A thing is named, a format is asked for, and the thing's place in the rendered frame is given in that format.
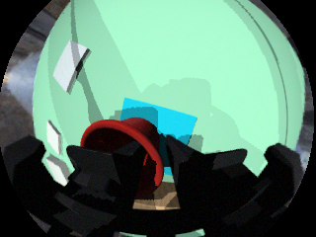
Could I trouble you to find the red cup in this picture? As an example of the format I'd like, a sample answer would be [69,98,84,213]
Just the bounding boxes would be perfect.
[80,118,165,198]

